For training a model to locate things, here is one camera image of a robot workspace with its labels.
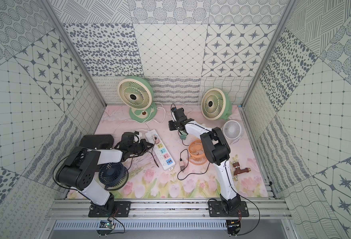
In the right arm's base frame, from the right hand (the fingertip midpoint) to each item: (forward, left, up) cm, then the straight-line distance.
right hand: (172, 125), depth 103 cm
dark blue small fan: (-37, +28, +5) cm, 47 cm away
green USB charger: (-8, -8, -2) cm, 12 cm away
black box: (-15, +43, +3) cm, 46 cm away
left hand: (-14, +11, +1) cm, 18 cm away
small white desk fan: (-7, -40, +4) cm, 41 cm away
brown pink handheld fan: (-30, -41, -4) cm, 51 cm away
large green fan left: (+8, +21, +23) cm, 32 cm away
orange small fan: (-20, -16, +2) cm, 26 cm away
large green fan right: (+10, -31, +11) cm, 34 cm away
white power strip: (-20, +5, -2) cm, 21 cm away
